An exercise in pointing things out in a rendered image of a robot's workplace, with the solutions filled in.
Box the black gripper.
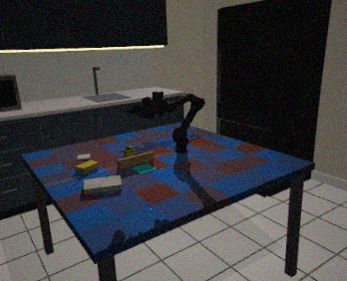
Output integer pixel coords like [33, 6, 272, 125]
[127, 104, 157, 120]

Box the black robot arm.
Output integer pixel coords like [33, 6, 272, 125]
[142, 92, 205, 153]

